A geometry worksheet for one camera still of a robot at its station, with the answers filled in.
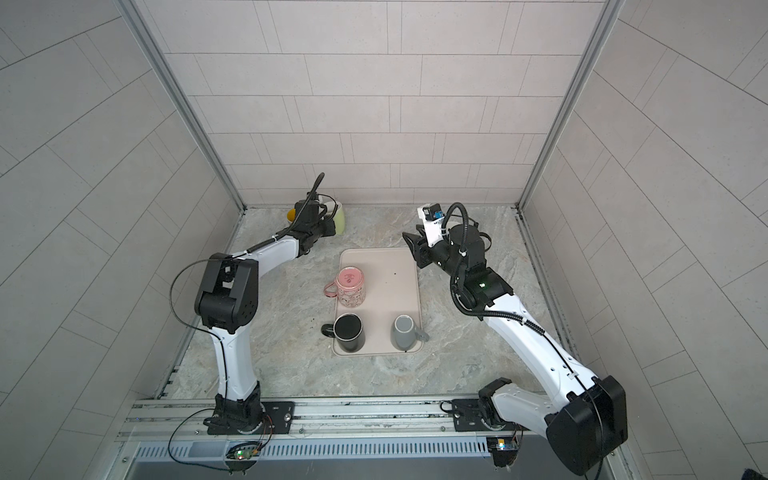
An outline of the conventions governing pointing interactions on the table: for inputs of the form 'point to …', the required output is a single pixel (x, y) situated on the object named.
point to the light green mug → (340, 220)
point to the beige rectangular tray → (391, 290)
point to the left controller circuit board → (242, 457)
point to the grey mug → (404, 334)
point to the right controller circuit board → (504, 450)
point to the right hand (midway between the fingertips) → (409, 231)
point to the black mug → (348, 331)
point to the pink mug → (349, 286)
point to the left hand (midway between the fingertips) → (338, 212)
